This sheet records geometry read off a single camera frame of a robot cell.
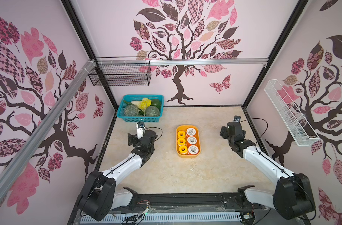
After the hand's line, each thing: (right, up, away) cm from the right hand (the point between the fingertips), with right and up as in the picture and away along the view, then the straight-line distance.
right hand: (230, 130), depth 86 cm
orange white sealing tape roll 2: (-23, -8, +9) cm, 26 cm away
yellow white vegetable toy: (-61, +19, +24) cm, 69 cm away
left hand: (-59, -2, -2) cm, 59 cm away
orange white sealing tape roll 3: (-23, -13, +4) cm, 27 cm away
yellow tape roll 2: (-32, -10, +8) cm, 34 cm away
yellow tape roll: (-30, -4, +12) cm, 33 cm away
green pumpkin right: (-52, +13, +17) cm, 57 cm away
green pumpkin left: (-68, +14, +16) cm, 71 cm away
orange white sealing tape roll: (-24, -2, +14) cm, 27 cm away
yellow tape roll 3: (-30, -13, +4) cm, 33 cm away
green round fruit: (-50, +21, +24) cm, 60 cm away
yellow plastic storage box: (-28, 0, +15) cm, 32 cm away
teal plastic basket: (-77, +13, +20) cm, 81 cm away
